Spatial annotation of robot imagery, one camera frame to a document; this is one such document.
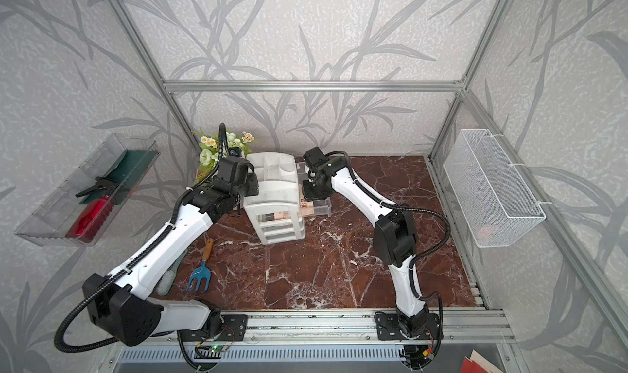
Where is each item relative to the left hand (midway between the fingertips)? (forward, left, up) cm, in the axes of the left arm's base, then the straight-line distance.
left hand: (252, 179), depth 79 cm
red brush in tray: (-22, +33, +9) cm, 40 cm away
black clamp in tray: (-9, +37, +9) cm, 40 cm away
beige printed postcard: (-4, -18, -11) cm, 21 cm away
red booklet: (-48, -67, -23) cm, 86 cm away
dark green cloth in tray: (-3, +35, +6) cm, 36 cm away
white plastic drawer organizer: (+4, -7, -4) cm, 9 cm away
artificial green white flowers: (+10, +17, +2) cm, 20 cm away
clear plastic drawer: (-7, -23, -7) cm, 25 cm away
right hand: (+1, -17, -11) cm, 20 cm away
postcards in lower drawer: (-3, -8, -17) cm, 20 cm away
